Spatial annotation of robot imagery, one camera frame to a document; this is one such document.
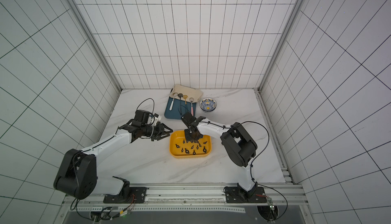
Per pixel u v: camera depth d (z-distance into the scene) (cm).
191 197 73
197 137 80
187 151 87
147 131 72
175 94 114
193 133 68
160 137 77
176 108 108
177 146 89
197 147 90
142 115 69
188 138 83
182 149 88
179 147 88
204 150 88
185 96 114
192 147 89
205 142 90
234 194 68
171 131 82
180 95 115
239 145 49
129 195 70
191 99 113
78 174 41
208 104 107
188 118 75
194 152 87
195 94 115
